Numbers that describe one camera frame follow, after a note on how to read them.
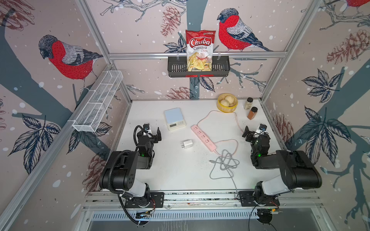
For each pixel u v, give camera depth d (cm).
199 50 84
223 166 86
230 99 114
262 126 77
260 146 69
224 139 94
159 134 85
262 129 76
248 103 110
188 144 90
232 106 111
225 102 110
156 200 73
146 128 77
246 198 73
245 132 84
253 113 103
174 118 107
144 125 78
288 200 74
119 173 45
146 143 70
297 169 46
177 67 94
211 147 91
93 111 74
